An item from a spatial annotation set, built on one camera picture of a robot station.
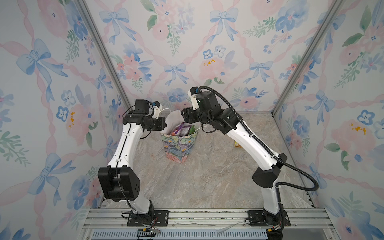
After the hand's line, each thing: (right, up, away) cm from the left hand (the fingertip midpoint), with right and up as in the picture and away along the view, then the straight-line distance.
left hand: (166, 123), depth 82 cm
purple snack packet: (+11, -4, +6) cm, 13 cm away
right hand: (+12, +6, -11) cm, 17 cm away
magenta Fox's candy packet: (+6, -4, +1) cm, 7 cm away
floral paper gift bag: (+6, -14, -1) cm, 15 cm away
